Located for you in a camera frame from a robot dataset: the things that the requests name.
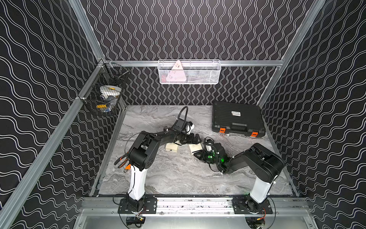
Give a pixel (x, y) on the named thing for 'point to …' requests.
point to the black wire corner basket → (103, 94)
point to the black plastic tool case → (237, 118)
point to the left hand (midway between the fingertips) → (196, 139)
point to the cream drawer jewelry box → (171, 147)
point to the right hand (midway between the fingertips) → (194, 154)
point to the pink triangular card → (177, 73)
